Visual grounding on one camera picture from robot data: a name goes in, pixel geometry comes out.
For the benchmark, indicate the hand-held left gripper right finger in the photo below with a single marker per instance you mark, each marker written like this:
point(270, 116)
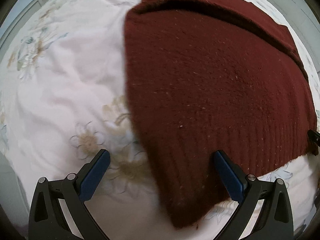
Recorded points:
point(230, 176)

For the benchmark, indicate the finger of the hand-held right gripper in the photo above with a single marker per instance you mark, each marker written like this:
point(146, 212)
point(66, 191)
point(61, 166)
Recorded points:
point(315, 141)

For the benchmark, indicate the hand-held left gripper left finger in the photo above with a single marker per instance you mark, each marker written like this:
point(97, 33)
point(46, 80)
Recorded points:
point(96, 172)

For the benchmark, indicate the dark red knit sweater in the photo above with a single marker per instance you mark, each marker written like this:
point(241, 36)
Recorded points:
point(212, 85)

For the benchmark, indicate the floral bed sheet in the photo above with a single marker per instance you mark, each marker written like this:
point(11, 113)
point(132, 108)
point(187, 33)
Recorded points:
point(70, 92)

